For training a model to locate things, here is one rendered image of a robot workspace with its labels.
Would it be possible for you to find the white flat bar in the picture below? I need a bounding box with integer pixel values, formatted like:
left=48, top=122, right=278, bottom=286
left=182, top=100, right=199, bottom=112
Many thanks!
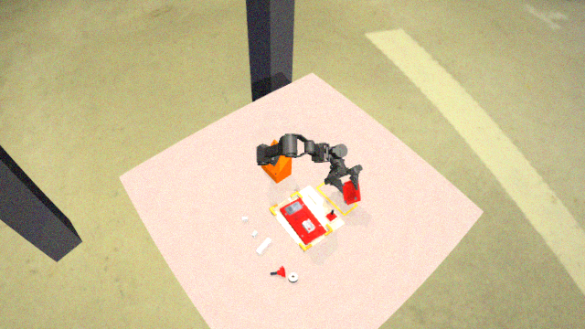
left=256, top=237, right=272, bottom=255

